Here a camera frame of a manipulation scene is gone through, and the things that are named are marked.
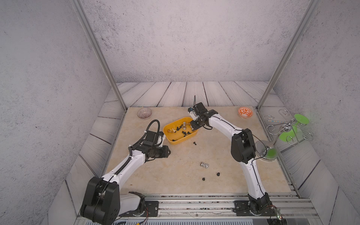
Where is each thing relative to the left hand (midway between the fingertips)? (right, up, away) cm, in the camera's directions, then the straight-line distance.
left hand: (170, 152), depth 85 cm
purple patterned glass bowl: (-24, +24, +30) cm, 45 cm away
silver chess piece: (+8, +13, +22) cm, 27 cm away
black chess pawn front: (+20, -15, -2) cm, 25 cm away
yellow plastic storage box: (+4, +7, +22) cm, 23 cm away
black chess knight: (+8, +10, +20) cm, 23 cm away
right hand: (+15, +16, +15) cm, 27 cm away
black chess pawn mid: (+16, +3, +14) cm, 21 cm away
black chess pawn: (+4, +12, +21) cm, 25 cm away
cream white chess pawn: (+1, +11, +20) cm, 22 cm away
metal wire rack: (+62, +21, -8) cm, 66 cm away
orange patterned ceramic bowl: (+58, +25, +30) cm, 70 cm away
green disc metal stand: (+63, -2, +10) cm, 64 cm away
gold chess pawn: (-3, +11, +19) cm, 22 cm away
